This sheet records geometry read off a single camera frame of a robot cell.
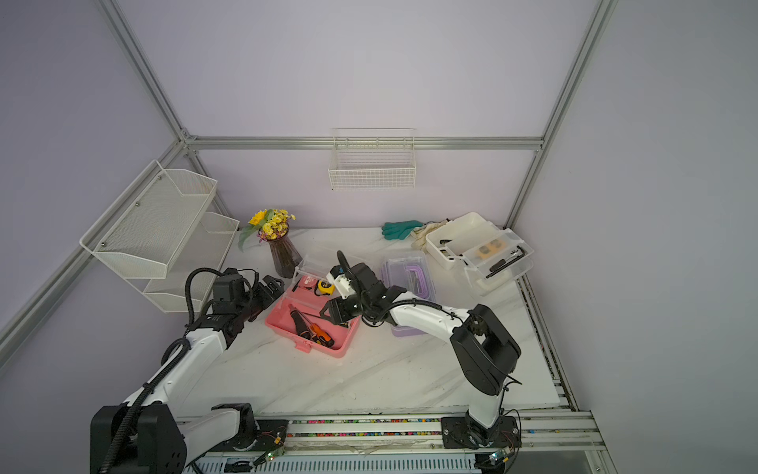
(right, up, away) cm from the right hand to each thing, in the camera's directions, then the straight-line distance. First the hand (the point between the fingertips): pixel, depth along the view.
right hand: (331, 314), depth 83 cm
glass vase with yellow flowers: (-19, +26, +4) cm, 32 cm away
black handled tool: (-12, -5, +9) cm, 16 cm away
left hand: (-18, +6, +3) cm, 19 cm away
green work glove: (+21, +27, +34) cm, 49 cm away
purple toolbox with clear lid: (+24, +12, +14) cm, 30 cm away
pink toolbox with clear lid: (-11, +5, +10) cm, 16 cm away
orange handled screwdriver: (-4, -8, +6) cm, 11 cm away
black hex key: (+56, +14, +12) cm, 59 cm away
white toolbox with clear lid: (+52, +17, +17) cm, 57 cm away
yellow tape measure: (-3, +7, +7) cm, 10 cm away
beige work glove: (+29, +26, +34) cm, 52 cm away
